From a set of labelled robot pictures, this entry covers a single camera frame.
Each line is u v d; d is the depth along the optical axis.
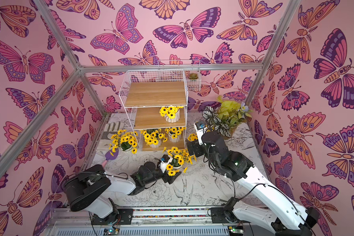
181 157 0.73
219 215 0.73
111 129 1.10
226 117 0.85
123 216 0.73
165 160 0.72
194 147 0.58
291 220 0.37
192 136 0.89
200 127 0.56
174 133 0.88
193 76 0.92
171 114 0.70
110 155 0.85
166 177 0.74
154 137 0.89
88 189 0.45
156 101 0.70
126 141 0.86
